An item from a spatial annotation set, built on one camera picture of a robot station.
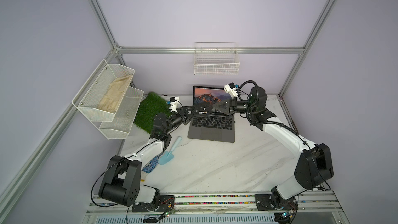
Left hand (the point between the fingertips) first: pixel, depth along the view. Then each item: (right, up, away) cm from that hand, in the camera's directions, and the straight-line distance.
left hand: (198, 109), depth 74 cm
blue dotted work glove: (-28, -32, +10) cm, 44 cm away
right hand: (+8, 0, -5) cm, 9 cm away
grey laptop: (+10, -11, +28) cm, 32 cm away
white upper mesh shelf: (-50, +7, +4) cm, 51 cm away
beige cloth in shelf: (-44, +7, +6) cm, 45 cm away
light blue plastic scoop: (-19, -28, +15) cm, 37 cm away
